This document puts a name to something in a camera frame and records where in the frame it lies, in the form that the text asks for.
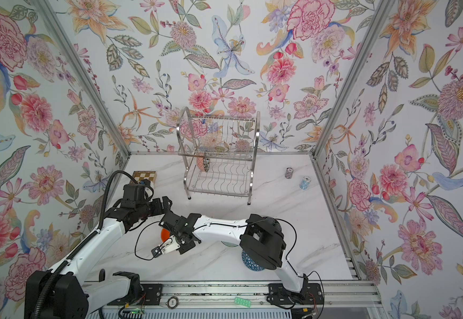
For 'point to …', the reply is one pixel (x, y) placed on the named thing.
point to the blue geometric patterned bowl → (250, 264)
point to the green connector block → (243, 302)
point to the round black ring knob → (172, 302)
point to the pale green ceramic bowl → (229, 244)
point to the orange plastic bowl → (165, 234)
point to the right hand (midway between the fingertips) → (177, 236)
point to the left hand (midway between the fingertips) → (166, 201)
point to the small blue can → (305, 183)
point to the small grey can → (289, 173)
